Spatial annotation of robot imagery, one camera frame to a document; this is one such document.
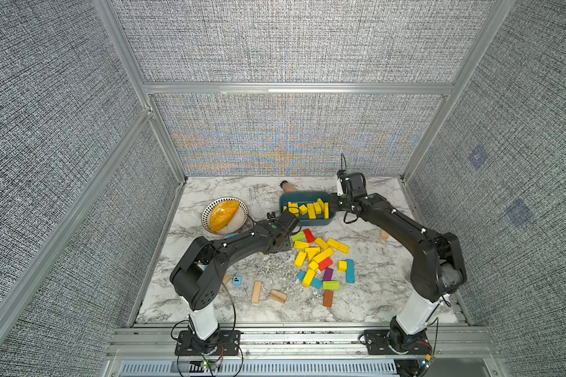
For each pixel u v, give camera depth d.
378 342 0.73
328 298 0.81
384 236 0.60
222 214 0.98
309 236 0.98
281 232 0.68
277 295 0.82
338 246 0.95
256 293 0.84
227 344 0.73
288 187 1.13
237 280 0.86
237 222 0.98
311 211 1.06
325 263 0.90
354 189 0.70
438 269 0.48
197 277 0.47
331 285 0.84
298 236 0.97
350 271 0.88
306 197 1.11
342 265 0.89
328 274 0.88
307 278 0.86
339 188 0.76
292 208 1.06
